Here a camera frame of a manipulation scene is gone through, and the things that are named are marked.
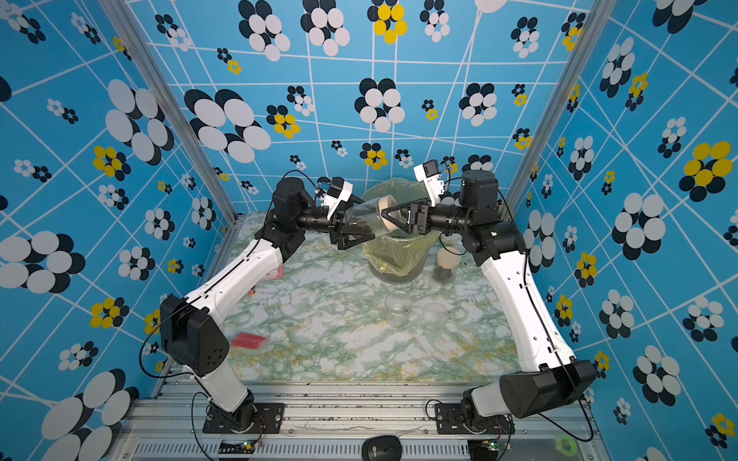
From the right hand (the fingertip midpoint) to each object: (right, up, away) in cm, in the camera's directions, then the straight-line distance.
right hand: (395, 212), depth 63 cm
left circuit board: (-40, -59, +9) cm, 71 cm away
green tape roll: (+43, -57, +7) cm, 72 cm away
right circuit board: (+22, -58, +7) cm, 63 cm away
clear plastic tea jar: (+3, -28, +30) cm, 41 cm away
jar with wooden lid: (+19, -12, +28) cm, 36 cm away
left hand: (-4, -2, +2) cm, 5 cm away
